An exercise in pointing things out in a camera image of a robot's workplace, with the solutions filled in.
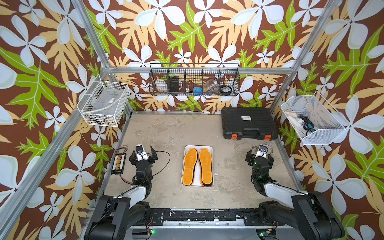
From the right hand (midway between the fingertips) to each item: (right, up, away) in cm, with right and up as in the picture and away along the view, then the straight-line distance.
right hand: (258, 152), depth 88 cm
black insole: (-29, -18, -5) cm, 35 cm away
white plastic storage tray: (-36, -16, -1) cm, 40 cm away
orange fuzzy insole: (-41, -6, +3) cm, 41 cm away
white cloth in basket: (+17, +17, -8) cm, 26 cm away
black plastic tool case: (+2, +18, +19) cm, 26 cm away
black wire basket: (-38, +46, +9) cm, 60 cm away
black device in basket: (-52, +44, +14) cm, 69 cm away
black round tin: (-17, +40, +8) cm, 44 cm away
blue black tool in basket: (+21, +16, -11) cm, 29 cm away
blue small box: (-36, +38, +6) cm, 53 cm away
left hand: (-68, +3, -3) cm, 69 cm away
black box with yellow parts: (-85, -8, +3) cm, 86 cm away
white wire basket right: (+26, +19, -8) cm, 33 cm away
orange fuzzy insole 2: (-31, -7, +3) cm, 32 cm away
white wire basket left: (-86, +27, -12) cm, 91 cm away
